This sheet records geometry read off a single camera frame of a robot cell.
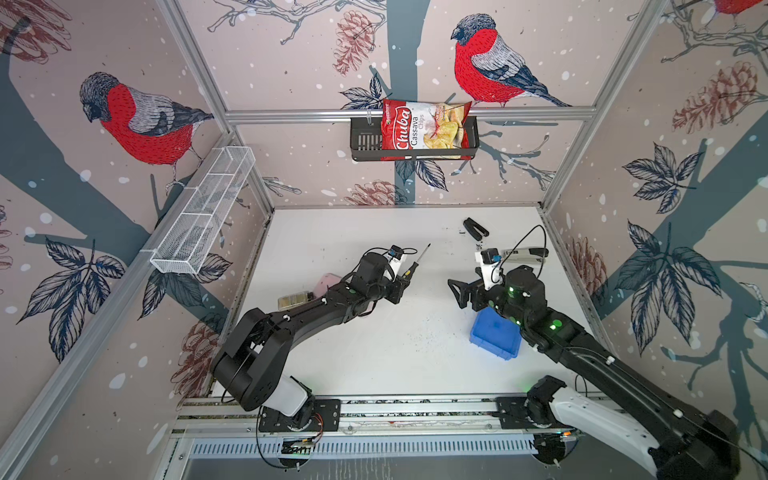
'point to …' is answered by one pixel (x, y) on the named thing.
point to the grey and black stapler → (525, 254)
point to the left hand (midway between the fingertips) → (406, 280)
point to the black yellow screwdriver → (410, 272)
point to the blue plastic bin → (491, 331)
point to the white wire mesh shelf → (191, 240)
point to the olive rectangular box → (292, 300)
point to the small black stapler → (471, 227)
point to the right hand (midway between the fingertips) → (459, 280)
